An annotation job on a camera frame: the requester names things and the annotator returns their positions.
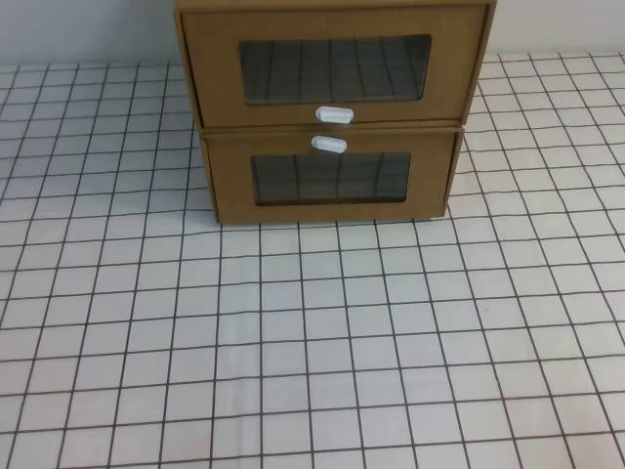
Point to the brown cardboard shoebox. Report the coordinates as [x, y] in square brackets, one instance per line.
[270, 63]
[385, 174]

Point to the white box handle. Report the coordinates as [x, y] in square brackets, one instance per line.
[334, 115]
[329, 144]

